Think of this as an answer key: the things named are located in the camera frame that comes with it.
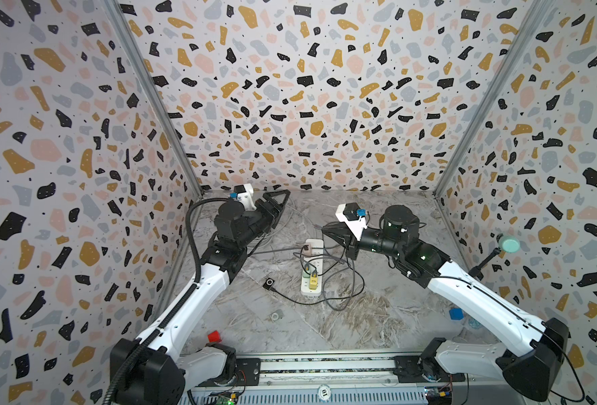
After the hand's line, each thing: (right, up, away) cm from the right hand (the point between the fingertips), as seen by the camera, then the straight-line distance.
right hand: (330, 228), depth 65 cm
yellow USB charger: (-4, -19, +21) cm, 29 cm away
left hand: (-10, +8, +5) cm, 14 cm away
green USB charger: (-6, -15, +21) cm, 27 cm away
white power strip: (-4, -12, +19) cm, 23 cm away
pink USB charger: (-7, -10, +28) cm, 30 cm away
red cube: (-36, -35, +14) cm, 52 cm away
